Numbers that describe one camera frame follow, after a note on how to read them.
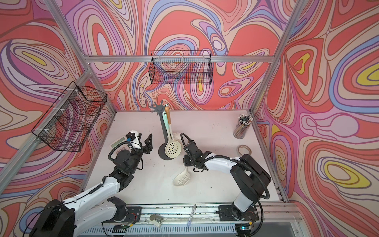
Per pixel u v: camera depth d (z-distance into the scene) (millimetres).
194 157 688
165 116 655
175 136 881
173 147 828
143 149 648
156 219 707
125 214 718
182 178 845
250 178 455
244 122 905
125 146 959
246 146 967
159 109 661
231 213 727
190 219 717
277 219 729
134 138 660
